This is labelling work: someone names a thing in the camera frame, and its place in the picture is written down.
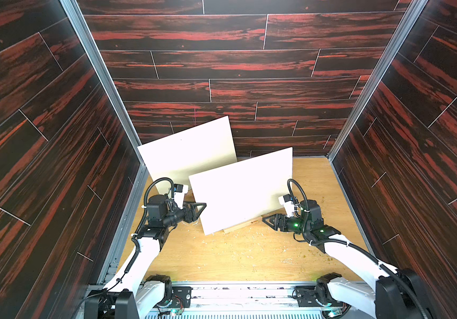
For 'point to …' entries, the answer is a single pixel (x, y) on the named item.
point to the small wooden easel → (253, 221)
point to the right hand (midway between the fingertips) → (269, 217)
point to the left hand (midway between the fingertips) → (202, 205)
